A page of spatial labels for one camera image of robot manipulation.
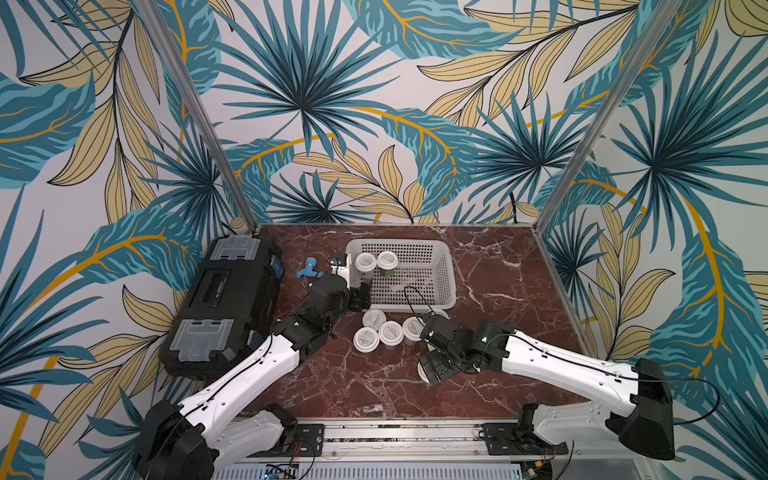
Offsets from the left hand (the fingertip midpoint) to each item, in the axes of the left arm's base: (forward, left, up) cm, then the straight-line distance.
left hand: (357, 283), depth 78 cm
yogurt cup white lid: (+16, -1, -12) cm, 20 cm away
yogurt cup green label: (+16, -8, -12) cm, 22 cm away
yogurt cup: (-2, -4, -16) cm, 16 cm away
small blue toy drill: (+18, +19, -20) cm, 34 cm away
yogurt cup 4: (0, -24, -13) cm, 27 cm away
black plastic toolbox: (-6, +33, -4) cm, 34 cm away
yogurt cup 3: (-7, -9, -15) cm, 19 cm away
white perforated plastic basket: (+15, -21, -20) cm, 32 cm away
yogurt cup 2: (-9, -2, -14) cm, 17 cm away
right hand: (-17, -21, -10) cm, 28 cm away
